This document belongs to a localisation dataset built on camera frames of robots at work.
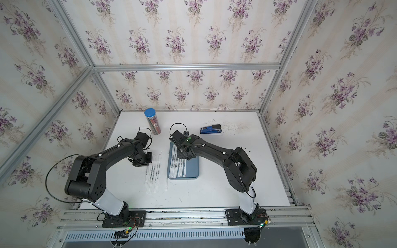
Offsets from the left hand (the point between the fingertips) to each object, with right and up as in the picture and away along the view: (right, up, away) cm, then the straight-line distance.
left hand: (150, 164), depth 91 cm
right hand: (+21, +6, -3) cm, 22 cm away
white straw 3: (+21, -2, -1) cm, 21 cm away
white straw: (+14, -2, -2) cm, 14 cm away
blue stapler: (+40, +21, +15) cm, 48 cm away
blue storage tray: (+19, -2, -2) cm, 19 cm away
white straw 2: (+17, -2, -1) cm, 17 cm away
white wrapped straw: (+4, -4, -2) cm, 6 cm away
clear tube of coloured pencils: (-1, +30, +2) cm, 30 cm away
